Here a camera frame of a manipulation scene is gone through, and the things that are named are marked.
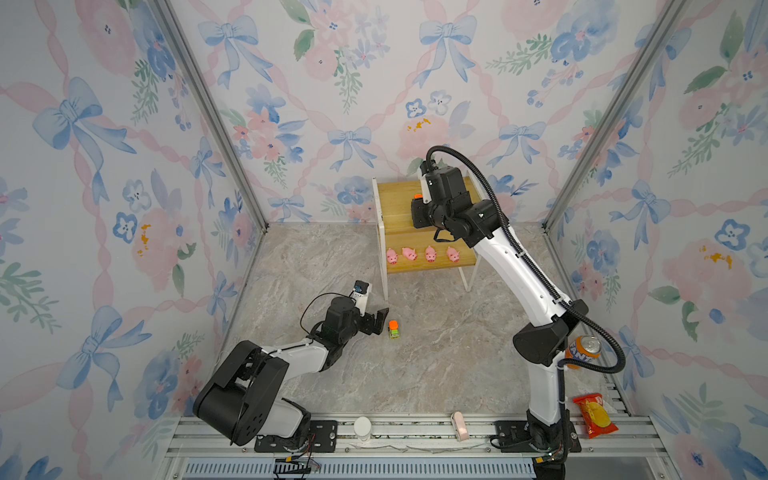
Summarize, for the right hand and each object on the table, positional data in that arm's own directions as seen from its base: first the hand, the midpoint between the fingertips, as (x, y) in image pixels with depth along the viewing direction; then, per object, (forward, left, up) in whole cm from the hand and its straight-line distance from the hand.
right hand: (419, 202), depth 77 cm
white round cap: (-47, +13, -28) cm, 56 cm away
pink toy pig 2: (-4, +2, -17) cm, 17 cm away
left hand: (-14, +12, -27) cm, 32 cm away
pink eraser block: (-46, -10, -33) cm, 57 cm away
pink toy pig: (-4, +7, -17) cm, 19 cm away
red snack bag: (-42, -45, -34) cm, 70 cm away
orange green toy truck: (-20, +6, -33) cm, 39 cm away
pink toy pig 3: (-3, -4, -17) cm, 18 cm away
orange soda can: (-27, -44, -27) cm, 59 cm away
